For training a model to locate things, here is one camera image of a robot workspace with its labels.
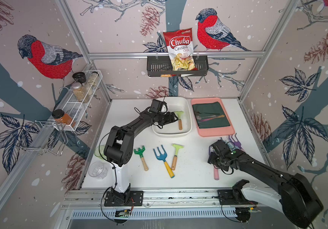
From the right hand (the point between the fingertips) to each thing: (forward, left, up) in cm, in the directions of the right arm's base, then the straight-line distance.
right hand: (212, 160), depth 87 cm
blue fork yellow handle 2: (+11, -15, -1) cm, 19 cm away
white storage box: (+48, +23, 0) cm, 53 cm away
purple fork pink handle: (-5, -1, 0) cm, 6 cm away
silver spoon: (+32, +5, +2) cm, 33 cm away
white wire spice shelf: (+10, +79, +32) cm, 85 cm away
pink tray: (+23, -6, -3) cm, 24 cm away
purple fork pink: (+13, -19, -1) cm, 24 cm away
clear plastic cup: (-9, +69, +1) cm, 70 cm away
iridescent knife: (+35, -12, +2) cm, 37 cm away
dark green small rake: (+3, +46, +1) cm, 46 cm away
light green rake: (+37, +20, +1) cm, 42 cm away
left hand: (+23, +23, +14) cm, 35 cm away
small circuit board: (-29, +50, -1) cm, 57 cm away
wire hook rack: (-7, +78, +36) cm, 87 cm away
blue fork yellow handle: (+1, +31, +1) cm, 31 cm away
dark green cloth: (+45, -10, -1) cm, 46 cm away
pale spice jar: (+35, +75, +35) cm, 90 cm away
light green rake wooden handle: (-2, +23, +1) cm, 24 cm away
